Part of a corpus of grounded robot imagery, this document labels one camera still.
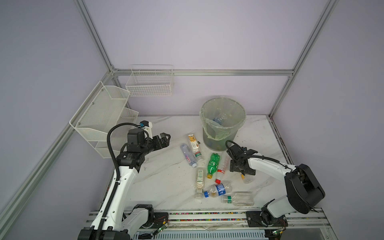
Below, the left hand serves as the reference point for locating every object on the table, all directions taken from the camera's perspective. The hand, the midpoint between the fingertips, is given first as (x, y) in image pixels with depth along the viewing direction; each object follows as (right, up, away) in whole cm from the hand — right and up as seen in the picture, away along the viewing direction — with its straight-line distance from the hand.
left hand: (162, 140), depth 76 cm
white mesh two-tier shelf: (-34, +18, +7) cm, 39 cm away
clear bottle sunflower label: (+17, -6, +20) cm, 27 cm away
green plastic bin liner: (+28, +20, +19) cm, 39 cm away
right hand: (+43, -19, +14) cm, 49 cm away
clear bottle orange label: (+47, -22, +8) cm, 52 cm away
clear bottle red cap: (+34, -16, +13) cm, 40 cm away
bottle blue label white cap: (+34, +13, +26) cm, 45 cm away
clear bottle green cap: (+41, -32, +4) cm, 52 cm away
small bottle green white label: (+20, -22, +6) cm, 30 cm away
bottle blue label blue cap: (+35, -27, +8) cm, 45 cm away
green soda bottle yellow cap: (+28, -16, +12) cm, 34 cm away
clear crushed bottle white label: (+13, -11, +18) cm, 25 cm away
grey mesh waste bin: (+31, -5, +24) cm, 40 cm away
